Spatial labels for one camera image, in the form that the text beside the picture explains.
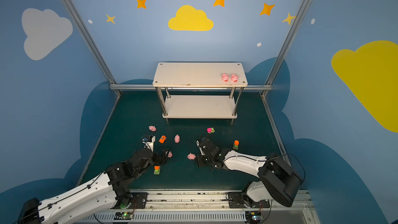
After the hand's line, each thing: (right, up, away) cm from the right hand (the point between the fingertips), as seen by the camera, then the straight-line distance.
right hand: (197, 159), depth 86 cm
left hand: (-17, +6, -6) cm, 20 cm away
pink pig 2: (-13, +9, +9) cm, 19 cm away
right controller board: (+26, -22, -15) cm, 38 cm away
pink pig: (-30, +16, +13) cm, 36 cm away
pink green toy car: (+8, +14, +13) cm, 21 cm away
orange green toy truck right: (+23, +7, +6) cm, 25 cm away
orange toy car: (-22, +10, +8) cm, 25 cm away
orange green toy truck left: (-22, -5, -4) cm, 23 cm away
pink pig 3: (-4, +1, +2) cm, 4 cm away
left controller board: (-33, -21, -15) cm, 42 cm away
